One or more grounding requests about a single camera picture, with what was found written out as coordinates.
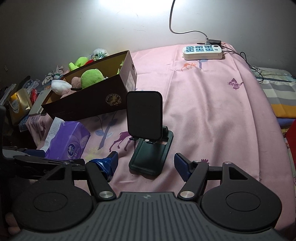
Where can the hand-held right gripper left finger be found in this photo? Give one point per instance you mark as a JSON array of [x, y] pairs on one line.
[[108, 165]]

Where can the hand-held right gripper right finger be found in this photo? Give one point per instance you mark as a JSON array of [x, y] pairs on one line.
[[180, 164]]

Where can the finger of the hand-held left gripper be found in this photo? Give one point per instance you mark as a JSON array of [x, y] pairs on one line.
[[46, 161], [34, 153]]

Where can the brown cardboard box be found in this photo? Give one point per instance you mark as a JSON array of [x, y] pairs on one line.
[[92, 102]]

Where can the white nonwoven cloth bundle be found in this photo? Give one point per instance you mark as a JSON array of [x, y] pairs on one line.
[[59, 85]]

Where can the pink teddy bear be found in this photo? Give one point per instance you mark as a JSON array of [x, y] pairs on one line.
[[75, 81]]

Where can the lime green lace cloth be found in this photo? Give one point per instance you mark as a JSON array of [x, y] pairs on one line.
[[119, 67]]

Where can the person's left hand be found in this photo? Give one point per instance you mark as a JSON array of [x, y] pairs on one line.
[[11, 223]]

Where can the blue patterned cloth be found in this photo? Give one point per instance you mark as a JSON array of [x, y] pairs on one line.
[[23, 124]]

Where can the purple tissue pack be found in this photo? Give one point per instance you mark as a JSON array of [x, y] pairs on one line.
[[69, 139]]

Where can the gold gift bag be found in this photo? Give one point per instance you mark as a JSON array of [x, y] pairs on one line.
[[19, 104]]

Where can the white notebook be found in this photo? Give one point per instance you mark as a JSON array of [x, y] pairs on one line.
[[38, 102]]

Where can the pink printed bedsheet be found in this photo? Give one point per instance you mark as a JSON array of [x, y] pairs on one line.
[[208, 115]]

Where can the red plastic bag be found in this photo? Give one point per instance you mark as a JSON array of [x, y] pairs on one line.
[[34, 93]]

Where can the dark green phone stand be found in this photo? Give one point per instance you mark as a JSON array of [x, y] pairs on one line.
[[144, 115]]

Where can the blue white patterned packet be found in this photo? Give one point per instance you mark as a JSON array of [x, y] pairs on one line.
[[30, 84]]

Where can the lime green plush toy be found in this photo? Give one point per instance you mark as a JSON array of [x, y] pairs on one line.
[[78, 62]]

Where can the red plush toy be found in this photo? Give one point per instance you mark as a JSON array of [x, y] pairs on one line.
[[89, 62]]

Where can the white power strip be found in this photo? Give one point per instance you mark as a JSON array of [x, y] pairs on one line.
[[201, 53]]

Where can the white panda plush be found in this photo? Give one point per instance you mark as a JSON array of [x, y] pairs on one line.
[[99, 52]]

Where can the red cloth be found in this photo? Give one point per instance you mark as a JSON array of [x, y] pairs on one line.
[[291, 136]]

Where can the striped colourful blanket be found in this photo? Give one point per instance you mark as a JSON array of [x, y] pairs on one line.
[[279, 92]]

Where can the black charger plug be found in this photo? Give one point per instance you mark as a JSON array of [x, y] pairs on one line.
[[216, 42]]

